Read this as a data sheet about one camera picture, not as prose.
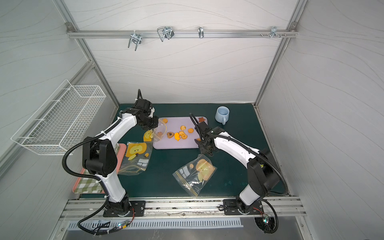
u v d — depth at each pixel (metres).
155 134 0.88
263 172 0.44
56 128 0.67
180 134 1.01
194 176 0.84
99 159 0.49
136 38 0.79
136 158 0.91
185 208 0.75
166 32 0.76
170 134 1.01
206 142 0.61
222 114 1.09
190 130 1.04
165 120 1.07
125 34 0.79
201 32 0.78
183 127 1.05
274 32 0.77
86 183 0.80
